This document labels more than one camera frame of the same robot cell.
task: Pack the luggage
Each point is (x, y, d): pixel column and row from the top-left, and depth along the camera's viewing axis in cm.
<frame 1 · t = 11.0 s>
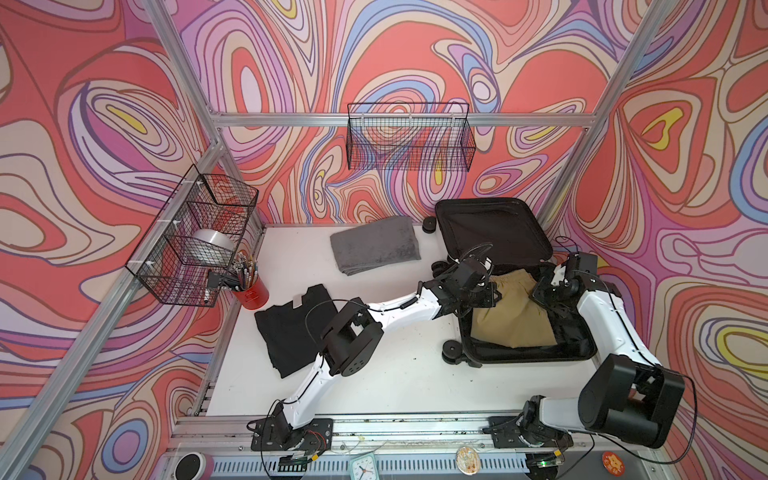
left hand: (508, 295, 81), fingers closed
right hand: (535, 302, 85), fingers closed
grey folded towel: (381, 244, 113), point 3 cm above the table
khaki shorts: (517, 319, 84), point 11 cm above the table
black t-shirt: (293, 331, 94), on the table
red pen cup: (250, 289, 90), point 12 cm above the table

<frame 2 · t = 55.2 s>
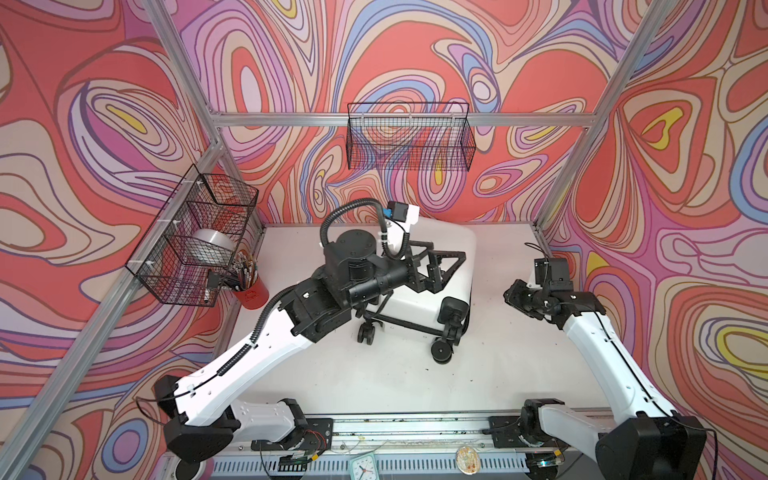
left hand: (450, 251, 52), fingers open
right hand: (510, 301, 81), fingers open
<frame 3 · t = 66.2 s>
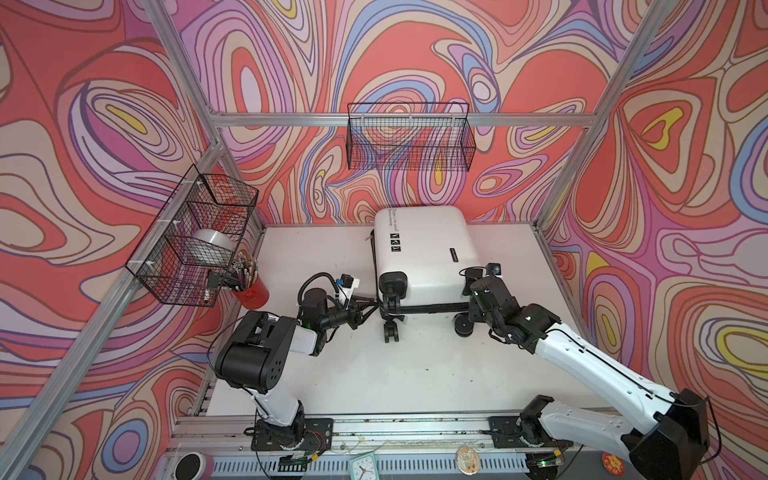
left hand: (377, 304, 87), fingers open
right hand: (482, 306, 81), fingers open
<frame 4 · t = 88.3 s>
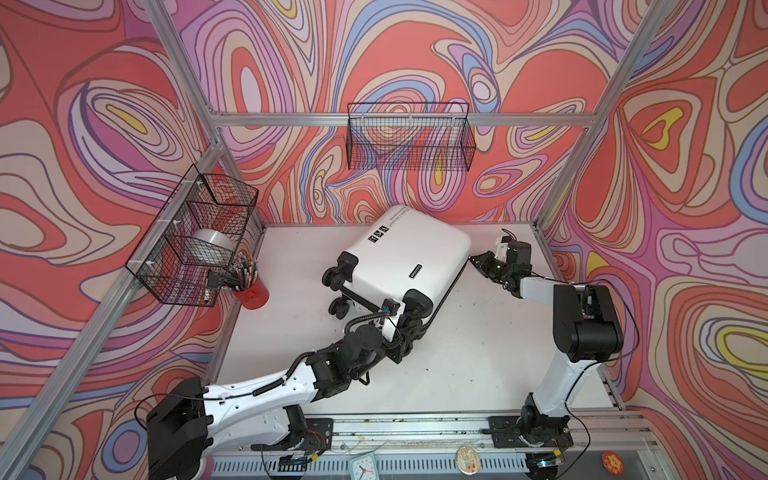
left hand: (414, 325, 73), fingers open
right hand: (472, 262, 100), fingers closed
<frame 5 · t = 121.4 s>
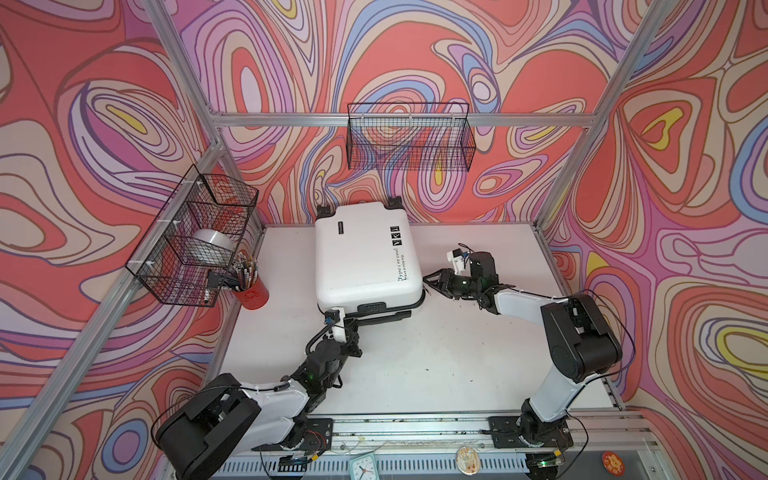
left hand: (362, 321, 84), fingers closed
right hand: (427, 286, 91), fingers open
